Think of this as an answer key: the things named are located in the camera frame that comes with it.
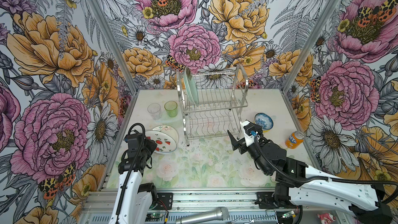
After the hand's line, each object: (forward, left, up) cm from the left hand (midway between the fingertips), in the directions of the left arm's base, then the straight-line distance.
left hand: (154, 147), depth 82 cm
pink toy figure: (-31, -77, -4) cm, 83 cm away
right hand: (-2, -40, +20) cm, 45 cm away
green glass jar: (+30, -4, -5) cm, 31 cm away
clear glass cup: (+27, +5, -3) cm, 28 cm away
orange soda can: (+3, -75, 0) cm, 75 cm away
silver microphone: (-29, -32, -5) cm, 43 cm away
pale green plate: (+24, -19, +20) cm, 37 cm away
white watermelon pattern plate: (+4, -4, -6) cm, 8 cm away
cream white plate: (+16, -4, -9) cm, 18 cm away
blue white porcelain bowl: (+19, -64, -5) cm, 67 cm away
